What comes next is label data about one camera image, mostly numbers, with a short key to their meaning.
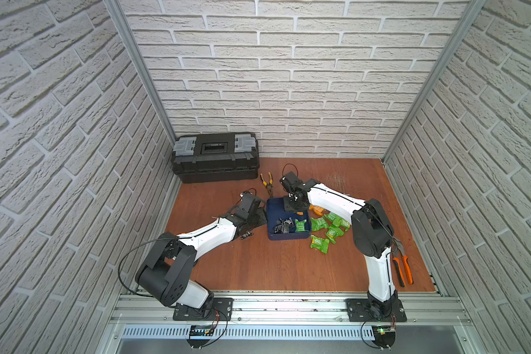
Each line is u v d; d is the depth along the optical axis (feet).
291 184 2.49
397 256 2.82
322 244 2.88
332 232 2.94
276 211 3.47
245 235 2.94
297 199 2.29
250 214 2.25
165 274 1.41
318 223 3.09
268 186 3.50
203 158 3.18
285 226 2.99
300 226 3.02
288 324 2.34
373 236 1.73
